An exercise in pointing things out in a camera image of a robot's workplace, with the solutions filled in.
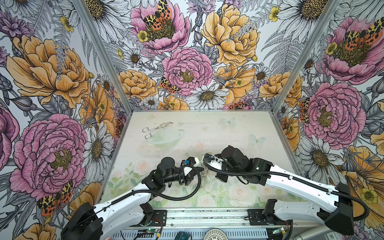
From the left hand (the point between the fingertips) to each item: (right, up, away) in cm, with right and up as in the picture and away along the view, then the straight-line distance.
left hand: (201, 171), depth 75 cm
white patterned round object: (+6, -26, -6) cm, 28 cm away
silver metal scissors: (-27, +23, +37) cm, 51 cm away
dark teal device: (-8, -23, -12) cm, 27 cm away
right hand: (+5, +1, -2) cm, 6 cm away
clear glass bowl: (-23, +13, +30) cm, 40 cm away
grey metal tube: (+50, -25, -7) cm, 57 cm away
